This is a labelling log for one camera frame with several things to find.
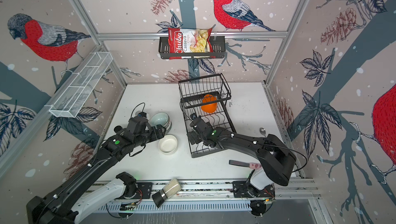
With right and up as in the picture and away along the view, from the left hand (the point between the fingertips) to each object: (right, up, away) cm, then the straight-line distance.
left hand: (159, 131), depth 77 cm
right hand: (+17, -3, +9) cm, 20 cm away
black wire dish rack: (+21, +14, +2) cm, 26 cm away
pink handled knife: (+47, -19, +3) cm, 51 cm away
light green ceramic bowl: (-3, +5, +12) cm, 13 cm away
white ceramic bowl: (+2, -10, +11) cm, 15 cm away
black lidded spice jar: (-27, -1, +9) cm, 28 cm away
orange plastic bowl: (+28, +10, +24) cm, 38 cm away
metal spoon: (+59, -4, +16) cm, 62 cm away
